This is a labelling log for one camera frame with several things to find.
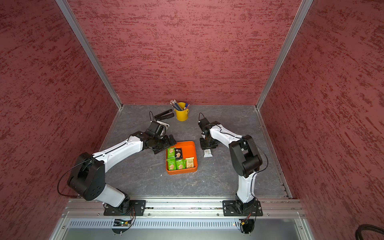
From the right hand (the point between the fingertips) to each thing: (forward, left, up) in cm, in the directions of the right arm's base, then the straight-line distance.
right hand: (207, 149), depth 93 cm
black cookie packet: (-2, +18, -1) cm, 18 cm away
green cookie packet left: (-10, +21, +1) cm, 24 cm away
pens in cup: (+32, +18, +8) cm, 38 cm away
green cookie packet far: (-2, +23, +1) cm, 23 cm away
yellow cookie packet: (-8, +11, -1) cm, 13 cm away
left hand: (-2, +22, +6) cm, 23 cm away
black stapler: (+30, +31, 0) cm, 43 cm away
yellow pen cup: (+27, +17, +3) cm, 32 cm away
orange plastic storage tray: (+2, +12, -5) cm, 13 cm away
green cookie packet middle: (-9, +16, 0) cm, 19 cm away
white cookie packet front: (-3, 0, +1) cm, 4 cm away
